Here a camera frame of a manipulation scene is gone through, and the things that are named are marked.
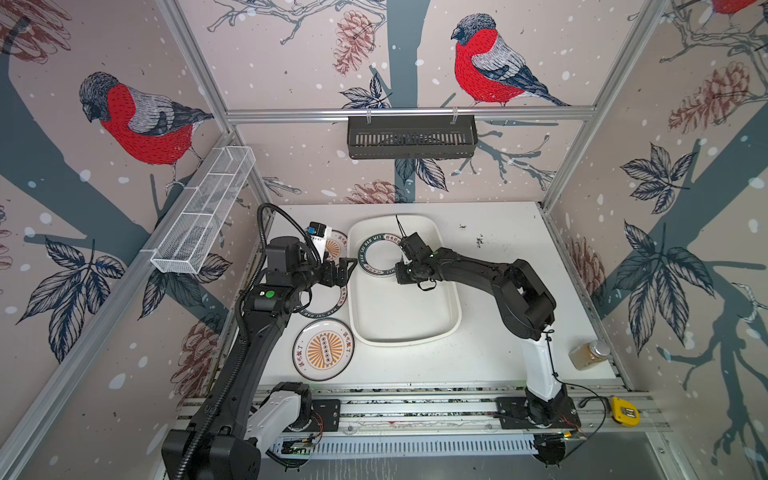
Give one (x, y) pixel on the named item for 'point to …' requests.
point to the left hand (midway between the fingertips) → (339, 256)
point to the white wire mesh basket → (192, 236)
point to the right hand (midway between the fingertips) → (397, 277)
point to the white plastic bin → (383, 312)
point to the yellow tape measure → (625, 412)
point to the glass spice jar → (588, 355)
